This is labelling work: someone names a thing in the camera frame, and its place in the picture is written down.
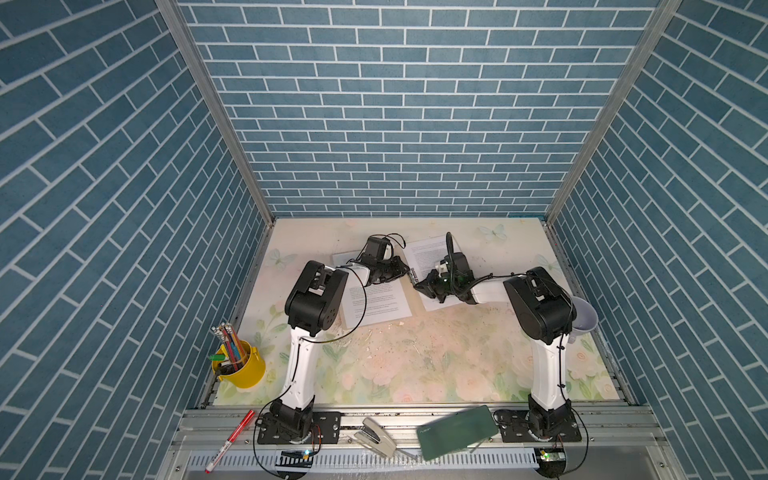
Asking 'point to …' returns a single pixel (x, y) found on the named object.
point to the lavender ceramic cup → (586, 318)
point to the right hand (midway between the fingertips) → (412, 285)
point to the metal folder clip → (413, 275)
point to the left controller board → (293, 458)
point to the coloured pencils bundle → (232, 344)
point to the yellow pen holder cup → (248, 376)
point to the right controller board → (551, 461)
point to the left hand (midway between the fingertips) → (409, 269)
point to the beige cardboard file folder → (413, 285)
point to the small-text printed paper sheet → (425, 255)
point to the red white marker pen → (228, 443)
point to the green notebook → (452, 433)
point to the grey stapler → (372, 435)
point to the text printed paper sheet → (375, 303)
